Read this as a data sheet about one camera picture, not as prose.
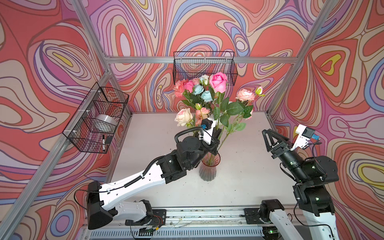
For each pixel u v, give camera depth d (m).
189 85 0.71
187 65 0.96
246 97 0.57
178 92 0.75
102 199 0.39
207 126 0.48
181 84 0.74
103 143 0.72
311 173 0.46
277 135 0.55
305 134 0.46
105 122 0.69
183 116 0.58
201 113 0.64
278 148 0.48
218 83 0.40
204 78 1.57
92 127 0.72
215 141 0.52
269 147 0.51
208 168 0.70
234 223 0.72
